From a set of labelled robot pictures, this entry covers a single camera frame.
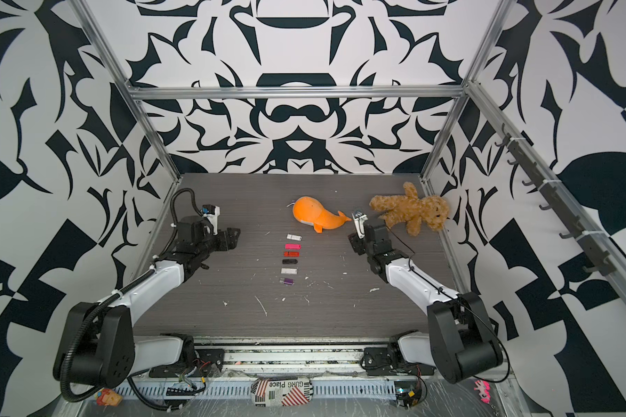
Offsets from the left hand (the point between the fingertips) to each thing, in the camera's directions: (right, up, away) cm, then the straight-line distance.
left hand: (226, 226), depth 89 cm
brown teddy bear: (+67, +5, +12) cm, 68 cm away
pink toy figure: (+75, -42, -19) cm, 88 cm away
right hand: (+47, +1, +1) cm, 47 cm away
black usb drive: (+21, -13, +4) cm, 25 cm away
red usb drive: (+21, -11, +7) cm, 25 cm away
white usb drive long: (+22, -5, +10) cm, 25 cm away
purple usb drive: (+21, -19, 0) cm, 28 cm away
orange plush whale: (+29, +4, +10) cm, 31 cm away
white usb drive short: (+21, -16, +2) cm, 26 cm away
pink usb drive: (+22, -8, +9) cm, 25 cm away
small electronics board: (+55, -43, -19) cm, 72 cm away
